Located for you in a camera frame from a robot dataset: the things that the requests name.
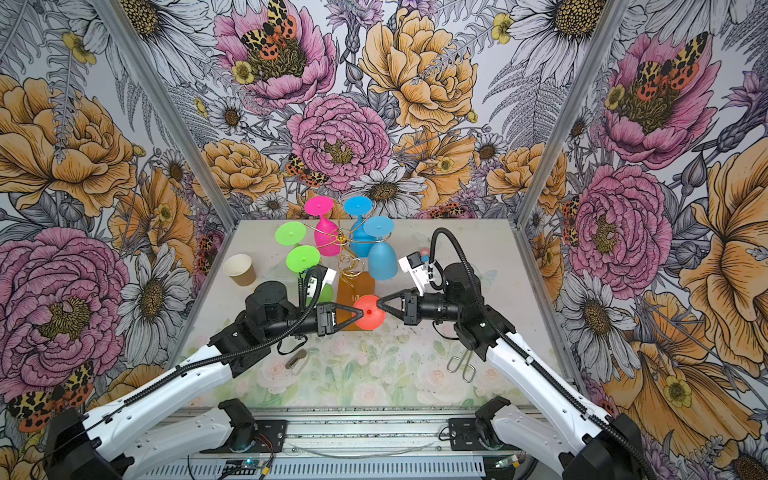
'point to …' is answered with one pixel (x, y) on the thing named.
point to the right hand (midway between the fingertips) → (380, 314)
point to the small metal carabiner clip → (297, 356)
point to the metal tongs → (464, 370)
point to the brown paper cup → (240, 268)
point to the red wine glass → (373, 316)
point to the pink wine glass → (326, 234)
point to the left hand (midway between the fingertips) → (361, 323)
